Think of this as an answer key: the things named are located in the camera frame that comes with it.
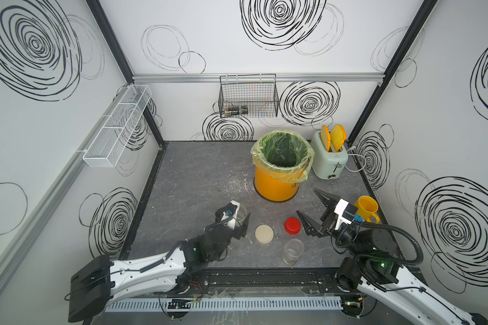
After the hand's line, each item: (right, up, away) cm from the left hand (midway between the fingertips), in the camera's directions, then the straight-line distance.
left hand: (240, 210), depth 76 cm
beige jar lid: (+10, -12, +9) cm, 18 cm away
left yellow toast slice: (+40, +30, +18) cm, 53 cm away
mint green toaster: (+41, +17, +20) cm, 49 cm away
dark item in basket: (-2, +40, +11) cm, 42 cm away
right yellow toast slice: (+46, +31, +20) cm, 59 cm away
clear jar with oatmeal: (+22, -18, +6) cm, 29 cm away
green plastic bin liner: (+21, +22, +20) cm, 37 cm away
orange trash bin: (+15, +6, +18) cm, 24 cm away
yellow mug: (+55, -1, +11) cm, 56 cm away
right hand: (+21, +7, -17) cm, 28 cm away
